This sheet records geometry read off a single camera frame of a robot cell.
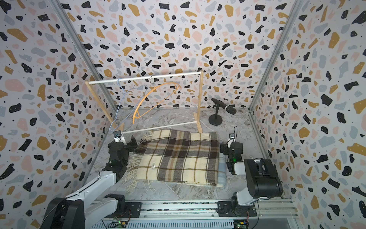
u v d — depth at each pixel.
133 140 0.80
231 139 0.81
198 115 1.06
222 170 0.87
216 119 1.13
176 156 0.90
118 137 0.70
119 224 0.71
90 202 0.48
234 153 0.72
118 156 0.64
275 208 0.76
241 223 0.72
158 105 1.25
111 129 1.09
